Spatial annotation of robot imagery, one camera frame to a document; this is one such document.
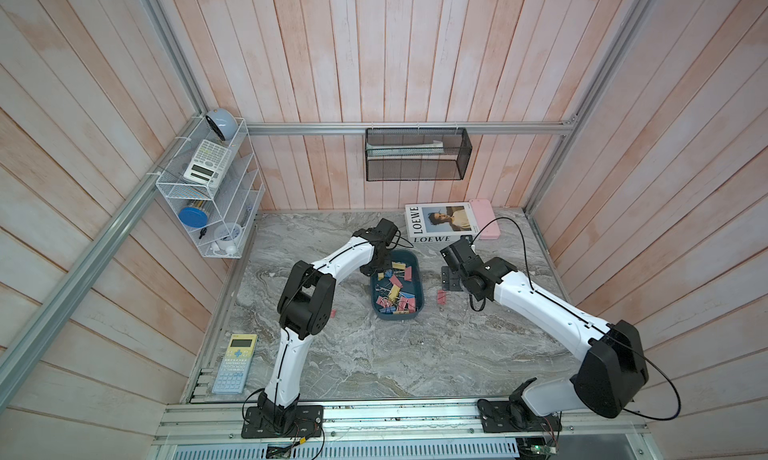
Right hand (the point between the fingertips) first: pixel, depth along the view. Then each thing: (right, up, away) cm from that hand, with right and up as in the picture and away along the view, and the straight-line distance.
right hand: (462, 273), depth 86 cm
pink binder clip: (-4, -9, +10) cm, 14 cm away
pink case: (+18, +20, +31) cm, 41 cm away
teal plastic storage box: (-18, -8, +9) cm, 22 cm away
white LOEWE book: (-2, +16, +26) cm, 30 cm away
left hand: (-24, 0, +13) cm, 27 cm away
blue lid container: (-72, +16, -10) cm, 75 cm away
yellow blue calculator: (-65, -25, -4) cm, 69 cm away
